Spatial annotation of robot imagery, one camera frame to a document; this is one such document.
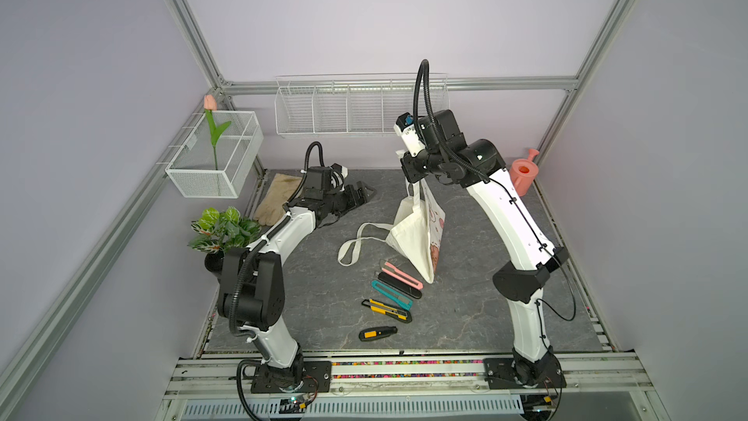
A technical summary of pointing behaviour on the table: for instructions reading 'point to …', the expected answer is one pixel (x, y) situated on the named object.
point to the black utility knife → (399, 286)
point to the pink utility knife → (400, 275)
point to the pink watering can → (523, 172)
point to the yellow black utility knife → (398, 314)
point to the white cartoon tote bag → (415, 234)
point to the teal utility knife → (393, 295)
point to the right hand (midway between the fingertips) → (405, 157)
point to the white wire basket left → (217, 154)
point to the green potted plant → (216, 230)
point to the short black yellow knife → (376, 332)
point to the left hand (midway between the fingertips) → (370, 198)
